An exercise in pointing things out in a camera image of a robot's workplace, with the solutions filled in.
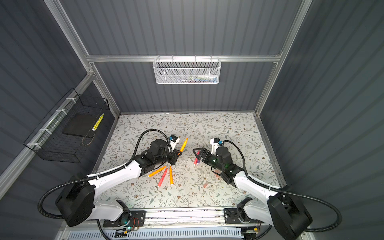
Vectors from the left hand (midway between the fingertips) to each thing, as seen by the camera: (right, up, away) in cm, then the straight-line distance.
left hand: (181, 152), depth 83 cm
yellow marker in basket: (-43, +14, -9) cm, 46 cm away
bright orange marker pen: (+2, +4, -1) cm, 4 cm away
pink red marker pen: (+8, -7, +10) cm, 15 cm away
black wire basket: (-56, +10, -11) cm, 58 cm away
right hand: (+10, 0, -3) cm, 10 cm away
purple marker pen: (+10, -8, +10) cm, 16 cm away
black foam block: (-50, +15, -8) cm, 53 cm away
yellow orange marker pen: (-6, -15, +3) cm, 16 cm away
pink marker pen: (-11, -16, +3) cm, 20 cm away
